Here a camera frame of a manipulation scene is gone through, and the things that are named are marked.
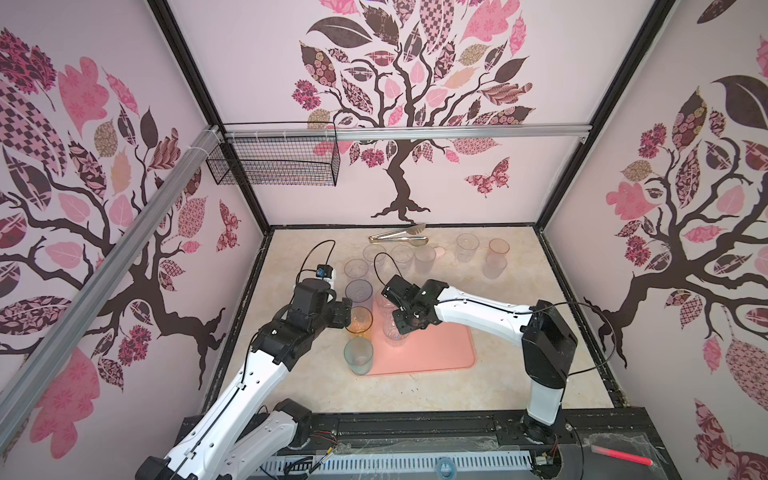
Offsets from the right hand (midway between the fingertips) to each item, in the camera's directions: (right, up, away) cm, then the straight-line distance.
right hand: (404, 318), depth 86 cm
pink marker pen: (+52, -29, -16) cm, 62 cm away
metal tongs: (+1, +27, +31) cm, 41 cm away
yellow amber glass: (-12, +1, -5) cm, 13 cm away
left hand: (-17, +6, -10) cm, 21 cm away
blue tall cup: (-14, +7, +5) cm, 16 cm away
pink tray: (+11, -9, +2) cm, 14 cm away
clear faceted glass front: (-4, -1, -9) cm, 10 cm away
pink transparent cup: (+35, +21, +21) cm, 46 cm away
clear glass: (-16, +14, +13) cm, 25 cm away
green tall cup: (-14, -10, +1) cm, 17 cm away
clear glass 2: (0, +19, +21) cm, 28 cm away
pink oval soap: (+14, +20, +24) cm, 35 cm away
